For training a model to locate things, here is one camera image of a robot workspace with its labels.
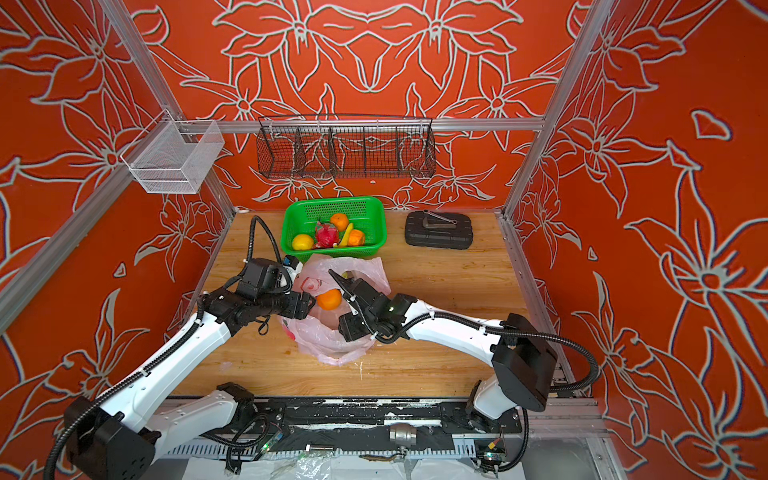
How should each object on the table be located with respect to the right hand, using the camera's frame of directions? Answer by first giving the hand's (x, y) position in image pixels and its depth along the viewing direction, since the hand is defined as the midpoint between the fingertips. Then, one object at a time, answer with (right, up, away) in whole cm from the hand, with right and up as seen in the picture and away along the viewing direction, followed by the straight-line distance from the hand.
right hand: (341, 326), depth 78 cm
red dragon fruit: (-8, +25, +23) cm, 34 cm away
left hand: (-11, +8, +1) cm, 13 cm away
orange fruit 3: (-5, +5, +11) cm, 13 cm away
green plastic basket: (-21, +32, +35) cm, 51 cm away
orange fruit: (+1, +24, +26) cm, 35 cm away
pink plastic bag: (-6, -2, -2) cm, 6 cm away
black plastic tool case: (+32, +27, +29) cm, 51 cm away
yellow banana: (-2, +23, +29) cm, 37 cm away
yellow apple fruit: (-17, +22, +25) cm, 38 cm away
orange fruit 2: (-5, +30, +33) cm, 45 cm away
